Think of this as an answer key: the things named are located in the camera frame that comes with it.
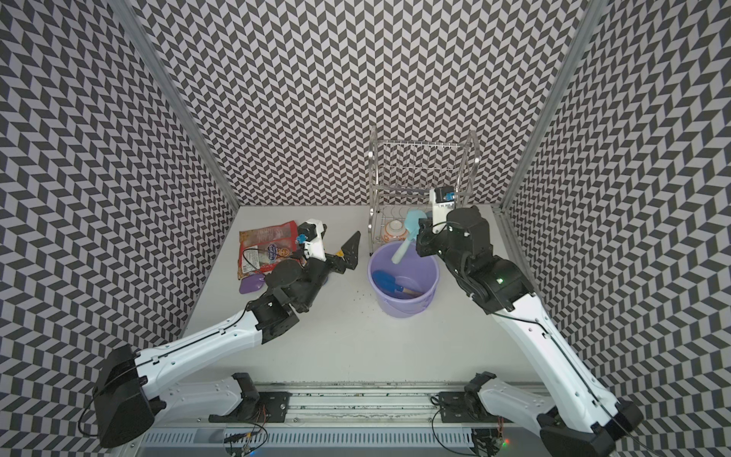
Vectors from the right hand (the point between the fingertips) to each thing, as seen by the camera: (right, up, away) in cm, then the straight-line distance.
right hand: (422, 227), depth 66 cm
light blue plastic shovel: (-2, +1, +3) cm, 4 cm away
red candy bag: (-54, -7, +36) cm, 65 cm away
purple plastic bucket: (+1, -15, +34) cm, 37 cm away
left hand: (-19, -1, +3) cm, 20 cm away
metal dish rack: (-1, +21, +45) cm, 50 cm away
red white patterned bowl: (-5, -1, +34) cm, 34 cm away
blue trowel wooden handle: (-8, -17, +23) cm, 30 cm away
